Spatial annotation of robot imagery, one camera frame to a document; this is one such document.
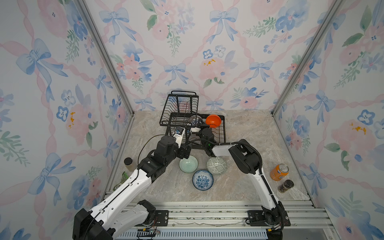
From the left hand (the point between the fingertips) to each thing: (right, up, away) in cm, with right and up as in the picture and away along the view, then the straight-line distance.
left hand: (183, 139), depth 75 cm
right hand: (+11, +13, +24) cm, 29 cm away
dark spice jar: (+52, -23, 0) cm, 57 cm away
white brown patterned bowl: (+6, +11, +26) cm, 29 cm away
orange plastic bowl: (+19, +11, +32) cm, 39 cm away
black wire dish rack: (-4, +18, +34) cm, 39 cm away
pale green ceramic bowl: (+2, -17, +15) cm, 23 cm away
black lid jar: (-32, -13, +8) cm, 36 cm away
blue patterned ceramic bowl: (+10, -24, +10) cm, 28 cm away
